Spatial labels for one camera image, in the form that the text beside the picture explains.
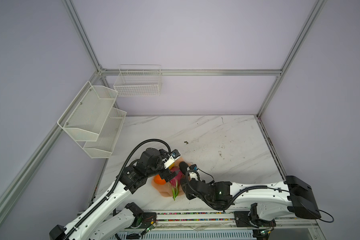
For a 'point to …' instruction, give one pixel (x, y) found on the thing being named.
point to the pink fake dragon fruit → (175, 182)
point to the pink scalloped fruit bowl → (166, 189)
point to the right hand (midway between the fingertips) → (183, 187)
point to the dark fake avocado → (183, 167)
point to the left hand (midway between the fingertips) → (171, 162)
